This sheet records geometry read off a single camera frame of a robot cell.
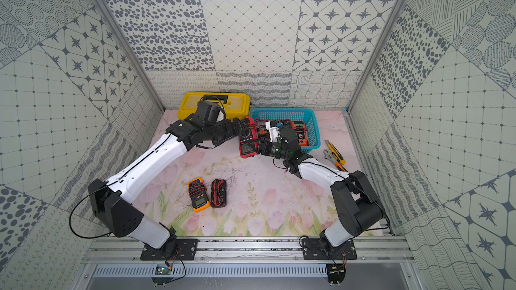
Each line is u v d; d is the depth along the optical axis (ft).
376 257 2.42
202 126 1.91
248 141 2.62
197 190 2.77
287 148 2.21
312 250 2.40
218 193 2.75
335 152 3.31
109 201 1.33
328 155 3.31
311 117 3.45
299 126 3.53
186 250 2.44
